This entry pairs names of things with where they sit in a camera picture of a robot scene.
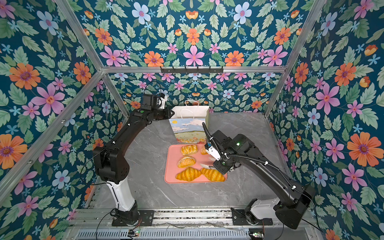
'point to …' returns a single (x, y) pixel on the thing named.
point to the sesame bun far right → (204, 151)
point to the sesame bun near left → (186, 162)
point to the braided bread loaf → (189, 149)
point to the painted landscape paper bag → (187, 122)
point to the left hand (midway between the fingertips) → (175, 107)
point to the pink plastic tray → (173, 154)
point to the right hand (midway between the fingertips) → (220, 164)
